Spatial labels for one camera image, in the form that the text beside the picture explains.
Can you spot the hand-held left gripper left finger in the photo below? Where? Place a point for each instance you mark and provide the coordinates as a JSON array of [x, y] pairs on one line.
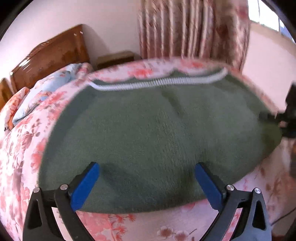
[[84, 185]]

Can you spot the green knit sweater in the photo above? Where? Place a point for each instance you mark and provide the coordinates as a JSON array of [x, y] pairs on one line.
[[150, 143]]

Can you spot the large wooden headboard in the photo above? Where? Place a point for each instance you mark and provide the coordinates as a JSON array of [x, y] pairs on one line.
[[49, 56]]

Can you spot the light blue floral pillow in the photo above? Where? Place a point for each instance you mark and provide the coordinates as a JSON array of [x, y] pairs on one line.
[[44, 92]]

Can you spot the small wooden headboard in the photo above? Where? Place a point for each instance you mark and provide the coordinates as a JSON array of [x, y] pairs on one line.
[[4, 92]]

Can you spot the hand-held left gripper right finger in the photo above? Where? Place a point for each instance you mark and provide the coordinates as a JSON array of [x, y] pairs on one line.
[[209, 185]]

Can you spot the wooden nightstand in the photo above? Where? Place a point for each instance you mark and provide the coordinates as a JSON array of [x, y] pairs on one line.
[[115, 59]]

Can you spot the window with grille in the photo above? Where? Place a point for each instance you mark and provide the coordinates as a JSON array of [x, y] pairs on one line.
[[266, 14]]

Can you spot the pink floral curtain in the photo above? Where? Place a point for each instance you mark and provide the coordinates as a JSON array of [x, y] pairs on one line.
[[192, 27]]

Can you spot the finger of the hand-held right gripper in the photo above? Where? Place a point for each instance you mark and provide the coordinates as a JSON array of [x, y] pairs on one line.
[[271, 117]]

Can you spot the orange floral pillow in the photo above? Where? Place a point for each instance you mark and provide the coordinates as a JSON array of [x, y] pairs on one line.
[[12, 109]]

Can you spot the pink floral bedspread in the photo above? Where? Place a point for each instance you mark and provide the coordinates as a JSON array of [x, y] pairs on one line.
[[20, 162]]

